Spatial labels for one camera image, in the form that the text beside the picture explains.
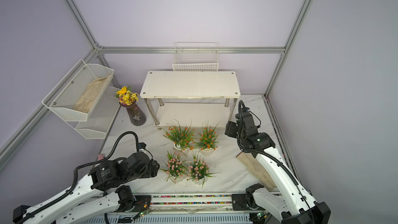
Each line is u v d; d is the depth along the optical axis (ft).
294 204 1.27
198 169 2.31
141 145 2.16
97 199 1.91
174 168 2.30
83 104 2.45
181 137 2.79
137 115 3.16
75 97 2.49
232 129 2.20
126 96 2.80
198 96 2.40
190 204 2.45
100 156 2.84
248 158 2.89
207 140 2.63
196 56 3.06
